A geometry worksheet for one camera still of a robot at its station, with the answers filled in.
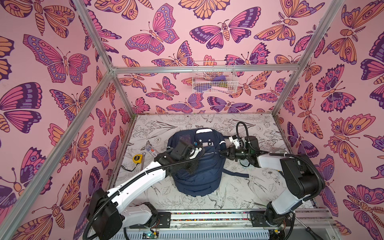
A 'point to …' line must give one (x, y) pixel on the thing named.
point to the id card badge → (152, 151)
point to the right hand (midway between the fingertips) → (220, 152)
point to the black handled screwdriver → (313, 234)
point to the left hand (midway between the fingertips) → (198, 161)
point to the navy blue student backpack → (202, 176)
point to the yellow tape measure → (137, 158)
